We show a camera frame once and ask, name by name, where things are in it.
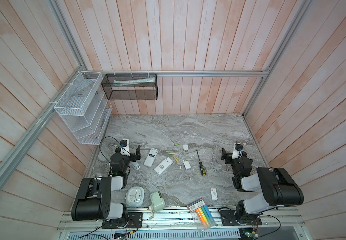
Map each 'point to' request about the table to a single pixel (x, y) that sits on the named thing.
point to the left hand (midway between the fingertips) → (133, 146)
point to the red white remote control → (151, 157)
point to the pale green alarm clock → (134, 196)
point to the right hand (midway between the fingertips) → (231, 147)
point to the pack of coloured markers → (203, 218)
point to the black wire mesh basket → (131, 87)
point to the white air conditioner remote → (163, 165)
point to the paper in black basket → (121, 83)
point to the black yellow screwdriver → (203, 171)
